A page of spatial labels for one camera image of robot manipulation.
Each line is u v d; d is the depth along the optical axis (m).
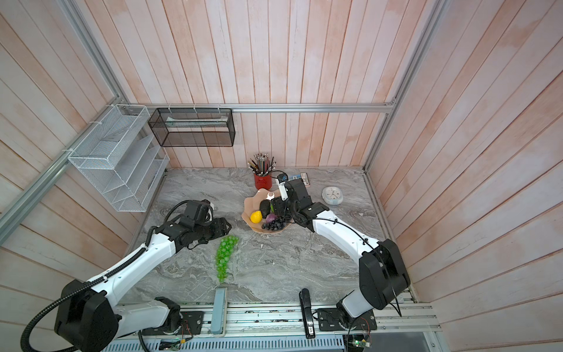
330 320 0.73
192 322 0.73
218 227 0.74
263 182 1.06
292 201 0.65
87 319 0.39
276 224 0.91
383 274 0.43
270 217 0.95
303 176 1.15
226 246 0.86
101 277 0.43
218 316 0.72
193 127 1.05
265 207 0.99
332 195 1.06
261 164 1.03
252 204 1.01
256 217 0.95
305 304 0.73
